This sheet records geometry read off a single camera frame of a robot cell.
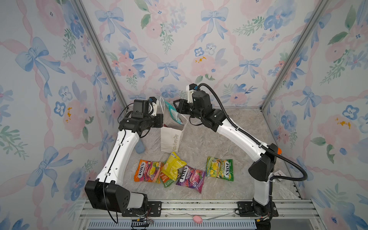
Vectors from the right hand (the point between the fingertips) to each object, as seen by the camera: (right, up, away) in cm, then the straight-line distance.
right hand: (176, 102), depth 73 cm
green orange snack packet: (-6, -44, +9) cm, 45 cm away
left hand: (-7, -8, +4) cm, 11 cm away
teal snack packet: (-2, -5, +7) cm, 9 cm away
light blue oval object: (-25, -27, +22) cm, 43 cm away
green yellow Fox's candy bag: (+26, -38, +12) cm, 48 cm away
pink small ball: (+11, -58, -3) cm, 59 cm away
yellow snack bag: (-4, -37, +9) cm, 38 cm away
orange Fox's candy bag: (-17, -39, +11) cm, 44 cm away
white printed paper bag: (-2, -17, +3) cm, 17 cm away
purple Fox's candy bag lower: (+8, -42, +9) cm, 44 cm away
